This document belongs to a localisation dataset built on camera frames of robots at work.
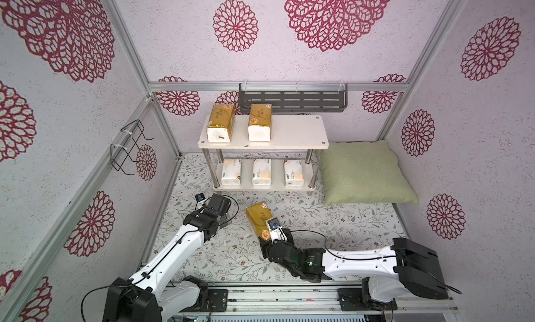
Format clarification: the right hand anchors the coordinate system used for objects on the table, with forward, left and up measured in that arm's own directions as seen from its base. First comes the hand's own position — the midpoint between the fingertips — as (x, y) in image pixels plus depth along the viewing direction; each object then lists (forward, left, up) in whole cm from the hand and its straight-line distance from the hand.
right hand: (265, 234), depth 77 cm
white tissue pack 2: (+31, +3, -1) cm, 31 cm away
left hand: (+6, +21, -2) cm, 22 cm away
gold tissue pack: (+6, +2, +5) cm, 8 cm away
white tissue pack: (+30, +17, 0) cm, 35 cm away
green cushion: (+32, -45, -2) cm, 55 cm away
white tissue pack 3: (+31, -12, -1) cm, 33 cm away
